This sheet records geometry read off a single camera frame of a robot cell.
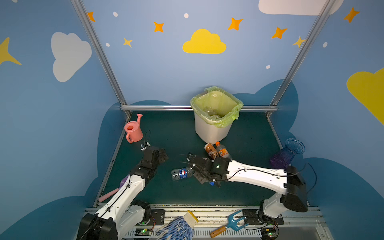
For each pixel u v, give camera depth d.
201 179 0.68
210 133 0.89
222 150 0.94
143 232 0.70
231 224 0.73
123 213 0.46
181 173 0.84
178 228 0.71
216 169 0.52
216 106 1.04
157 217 0.74
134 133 0.96
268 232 0.71
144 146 0.74
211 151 0.94
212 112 1.04
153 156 0.64
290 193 0.40
